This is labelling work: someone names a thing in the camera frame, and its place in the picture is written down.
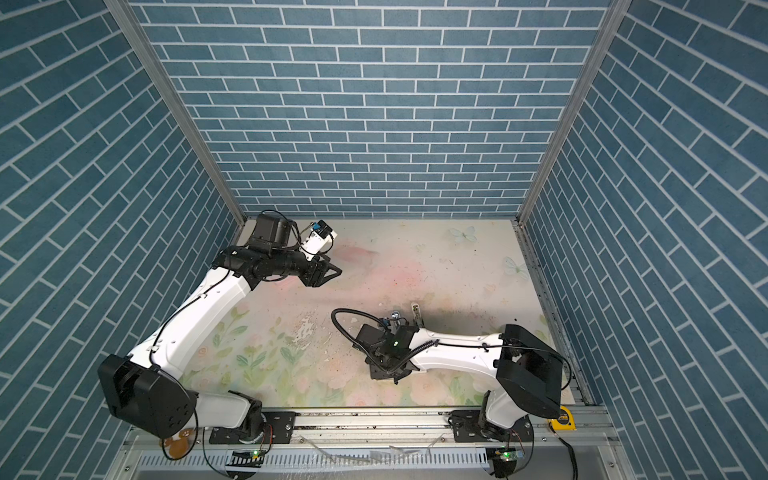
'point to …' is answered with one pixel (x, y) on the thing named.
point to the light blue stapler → (395, 314)
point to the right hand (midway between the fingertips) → (374, 370)
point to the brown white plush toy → (177, 445)
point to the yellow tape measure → (565, 420)
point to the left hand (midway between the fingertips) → (333, 264)
